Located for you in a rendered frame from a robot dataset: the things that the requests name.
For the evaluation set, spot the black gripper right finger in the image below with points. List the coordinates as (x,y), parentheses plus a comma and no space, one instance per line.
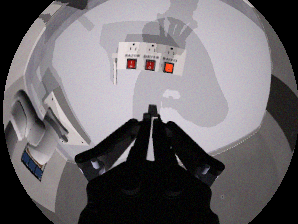
(193,157)

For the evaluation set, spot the white power strip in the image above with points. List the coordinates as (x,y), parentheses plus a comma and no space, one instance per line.
(149,57)

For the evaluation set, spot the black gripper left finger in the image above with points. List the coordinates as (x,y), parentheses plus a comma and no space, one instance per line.
(101,158)

